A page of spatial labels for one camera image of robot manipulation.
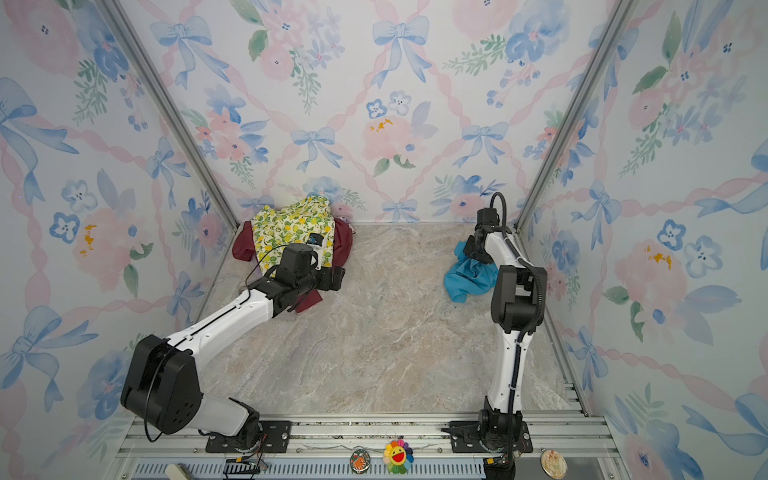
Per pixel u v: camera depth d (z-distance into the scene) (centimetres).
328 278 78
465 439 73
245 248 101
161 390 42
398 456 71
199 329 48
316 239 75
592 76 78
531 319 60
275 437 74
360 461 70
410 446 73
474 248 90
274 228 103
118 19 69
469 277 100
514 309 60
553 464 70
